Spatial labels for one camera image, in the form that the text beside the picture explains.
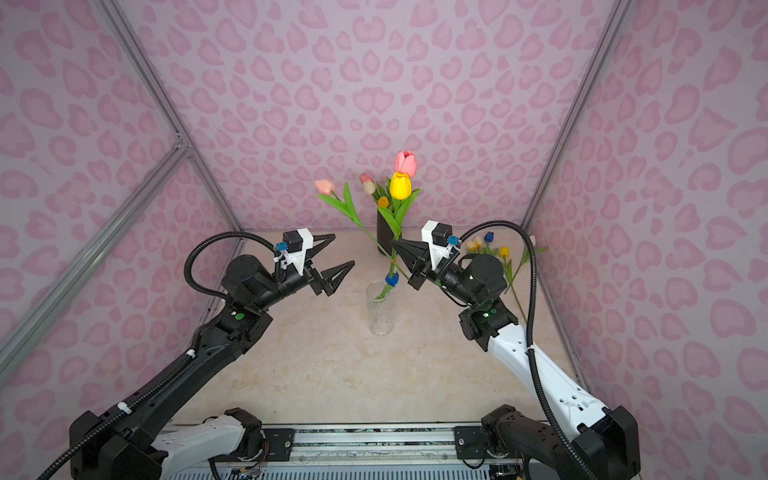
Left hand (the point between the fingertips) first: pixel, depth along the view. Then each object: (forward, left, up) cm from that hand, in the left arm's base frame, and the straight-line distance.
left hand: (342, 245), depth 63 cm
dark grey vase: (+38, -8, -38) cm, 54 cm away
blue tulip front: (+2, -10, -16) cm, 19 cm away
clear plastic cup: (-1, -7, -25) cm, 26 cm away
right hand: (-2, -11, +2) cm, 11 cm away
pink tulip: (+36, -2, -9) cm, 37 cm away
